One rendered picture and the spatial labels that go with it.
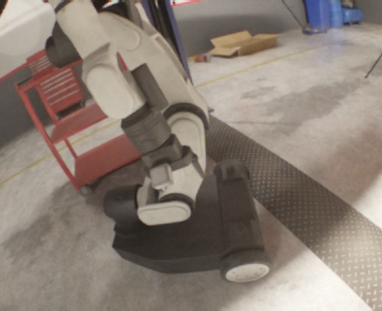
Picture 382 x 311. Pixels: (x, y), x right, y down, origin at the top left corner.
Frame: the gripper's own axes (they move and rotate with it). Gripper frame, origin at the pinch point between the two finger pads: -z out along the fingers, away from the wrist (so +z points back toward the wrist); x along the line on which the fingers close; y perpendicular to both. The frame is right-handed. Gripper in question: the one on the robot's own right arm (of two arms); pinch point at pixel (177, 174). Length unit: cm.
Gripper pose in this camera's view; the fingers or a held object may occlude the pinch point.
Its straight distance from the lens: 54.6
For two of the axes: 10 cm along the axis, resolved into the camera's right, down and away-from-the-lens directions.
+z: -4.3, -7.4, -5.2
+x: 9.0, -3.4, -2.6
